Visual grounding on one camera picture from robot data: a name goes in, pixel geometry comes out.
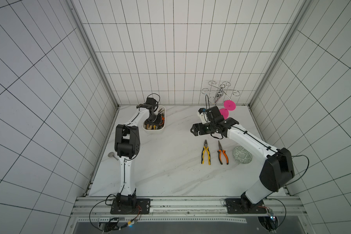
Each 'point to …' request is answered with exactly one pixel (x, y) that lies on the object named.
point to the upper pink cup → (229, 105)
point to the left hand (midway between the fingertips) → (158, 124)
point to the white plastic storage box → (161, 109)
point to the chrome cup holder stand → (219, 91)
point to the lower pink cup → (224, 112)
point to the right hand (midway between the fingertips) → (191, 129)
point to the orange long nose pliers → (220, 154)
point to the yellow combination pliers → (205, 146)
